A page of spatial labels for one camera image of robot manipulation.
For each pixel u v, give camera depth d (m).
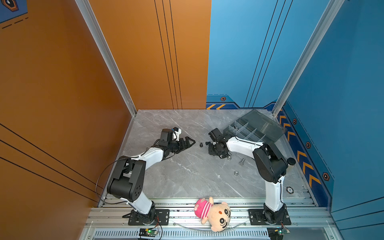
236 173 0.88
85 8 0.70
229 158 0.94
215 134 0.79
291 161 0.83
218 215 0.67
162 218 0.74
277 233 0.70
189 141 0.83
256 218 0.72
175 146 0.79
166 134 0.73
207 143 1.00
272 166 0.52
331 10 0.70
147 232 0.71
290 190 0.82
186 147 0.81
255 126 1.06
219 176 0.87
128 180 0.46
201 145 0.99
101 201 0.83
